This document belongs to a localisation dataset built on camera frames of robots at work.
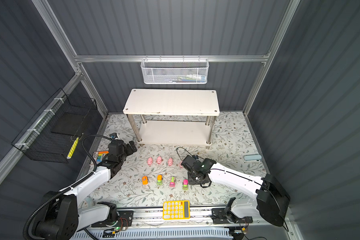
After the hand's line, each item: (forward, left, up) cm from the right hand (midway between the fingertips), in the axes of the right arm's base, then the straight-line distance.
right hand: (194, 181), depth 81 cm
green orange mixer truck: (+2, +20, -2) cm, 20 cm away
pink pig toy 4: (0, +7, +20) cm, 21 cm away
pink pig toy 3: (+13, +15, -3) cm, 20 cm away
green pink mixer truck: (0, +5, -3) cm, 6 cm away
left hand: (+19, +40, +8) cm, 45 cm away
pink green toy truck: (0, +12, -2) cm, 12 cm away
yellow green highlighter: (+10, +59, +22) cm, 63 cm away
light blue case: (+16, -37, -4) cm, 41 cm away
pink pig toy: (+14, +28, -3) cm, 31 cm away
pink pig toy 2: (+15, +22, -4) cm, 27 cm away
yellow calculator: (-13, +10, -4) cm, 17 cm away
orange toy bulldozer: (+2, +28, -3) cm, 28 cm away
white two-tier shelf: (+54, +15, -5) cm, 56 cm away
